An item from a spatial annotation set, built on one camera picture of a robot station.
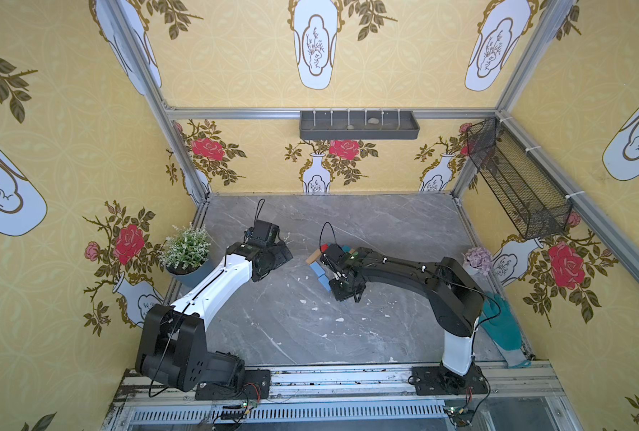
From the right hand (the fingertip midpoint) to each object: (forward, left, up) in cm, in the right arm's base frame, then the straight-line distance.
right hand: (340, 297), depth 89 cm
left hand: (+8, +20, +9) cm, 23 cm away
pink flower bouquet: (+12, -46, +7) cm, 48 cm away
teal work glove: (-5, -51, -3) cm, 52 cm away
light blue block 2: (+5, +5, 0) cm, 8 cm away
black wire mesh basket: (+22, -59, +23) cm, 67 cm away
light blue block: (+10, +8, +1) cm, 13 cm away
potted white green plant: (+5, +48, +17) cm, 51 cm away
